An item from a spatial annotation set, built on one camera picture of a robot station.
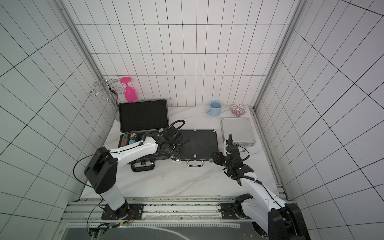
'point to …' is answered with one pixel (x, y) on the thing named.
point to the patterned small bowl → (238, 110)
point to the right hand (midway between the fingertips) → (216, 151)
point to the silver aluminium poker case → (241, 130)
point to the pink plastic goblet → (130, 94)
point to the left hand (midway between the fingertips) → (174, 152)
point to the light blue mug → (215, 109)
